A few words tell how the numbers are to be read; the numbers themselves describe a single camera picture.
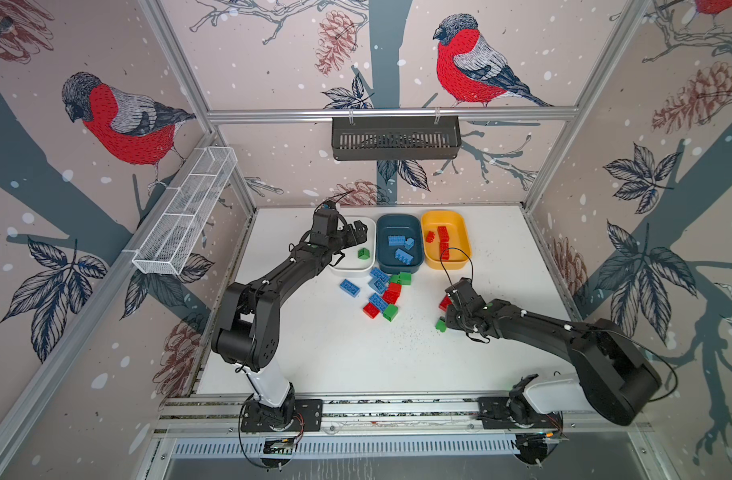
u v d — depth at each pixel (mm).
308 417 730
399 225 1106
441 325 866
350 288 976
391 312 901
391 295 951
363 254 1035
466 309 698
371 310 902
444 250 1067
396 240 1076
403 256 1029
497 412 734
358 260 1035
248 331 468
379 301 930
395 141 1065
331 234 738
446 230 1134
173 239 721
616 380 424
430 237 1095
